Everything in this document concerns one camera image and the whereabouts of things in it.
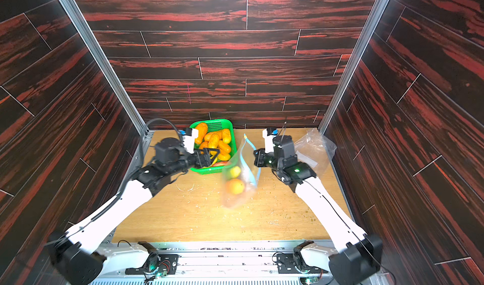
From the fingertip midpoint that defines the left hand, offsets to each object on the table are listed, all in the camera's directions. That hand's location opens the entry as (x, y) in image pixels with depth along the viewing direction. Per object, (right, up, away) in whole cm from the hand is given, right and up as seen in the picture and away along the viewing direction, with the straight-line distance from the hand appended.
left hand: (214, 151), depth 72 cm
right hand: (+18, +1, +5) cm, 19 cm away
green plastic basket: (-5, +16, +43) cm, 46 cm away
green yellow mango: (+8, -10, +17) cm, 21 cm away
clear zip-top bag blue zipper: (+10, -12, +16) cm, 22 cm away
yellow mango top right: (+2, +9, +36) cm, 37 cm away
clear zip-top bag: (+53, +1, +36) cm, 65 cm away
